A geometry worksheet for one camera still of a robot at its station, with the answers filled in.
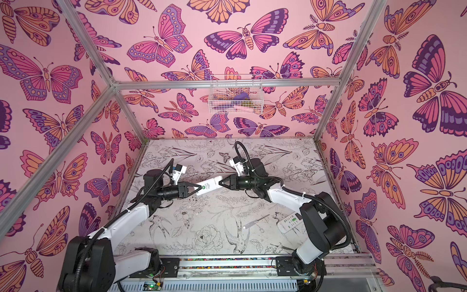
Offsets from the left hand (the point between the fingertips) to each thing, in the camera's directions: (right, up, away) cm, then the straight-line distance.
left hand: (200, 187), depth 78 cm
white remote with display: (+40, -17, +7) cm, 45 cm away
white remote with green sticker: (+4, +1, +2) cm, 4 cm away
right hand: (+8, +2, +2) cm, 9 cm away
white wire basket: (+15, +46, +19) cm, 52 cm away
